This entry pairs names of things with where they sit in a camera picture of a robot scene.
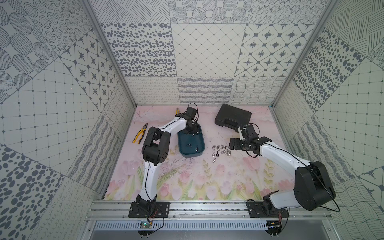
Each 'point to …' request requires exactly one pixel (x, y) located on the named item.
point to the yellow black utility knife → (177, 110)
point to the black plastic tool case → (232, 117)
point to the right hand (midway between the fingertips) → (237, 145)
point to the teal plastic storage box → (191, 145)
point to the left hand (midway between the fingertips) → (195, 128)
